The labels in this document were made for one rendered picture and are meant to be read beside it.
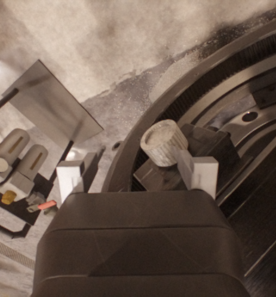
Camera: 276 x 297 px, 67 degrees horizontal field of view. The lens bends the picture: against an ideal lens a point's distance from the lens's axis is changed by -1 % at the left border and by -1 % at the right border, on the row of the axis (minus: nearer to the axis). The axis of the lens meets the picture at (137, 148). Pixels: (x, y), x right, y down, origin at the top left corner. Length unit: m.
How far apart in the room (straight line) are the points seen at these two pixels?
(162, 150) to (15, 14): 0.89
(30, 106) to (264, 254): 1.10
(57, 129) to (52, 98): 0.18
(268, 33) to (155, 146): 0.42
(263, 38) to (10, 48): 0.91
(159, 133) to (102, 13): 0.70
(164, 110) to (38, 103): 0.76
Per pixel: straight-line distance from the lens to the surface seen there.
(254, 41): 0.57
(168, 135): 0.20
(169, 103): 0.50
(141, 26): 0.86
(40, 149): 0.93
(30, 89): 1.11
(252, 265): 0.21
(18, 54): 1.07
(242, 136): 0.51
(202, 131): 0.25
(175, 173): 0.21
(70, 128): 1.14
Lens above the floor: 0.85
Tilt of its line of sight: 48 degrees down
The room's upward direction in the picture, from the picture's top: 171 degrees counter-clockwise
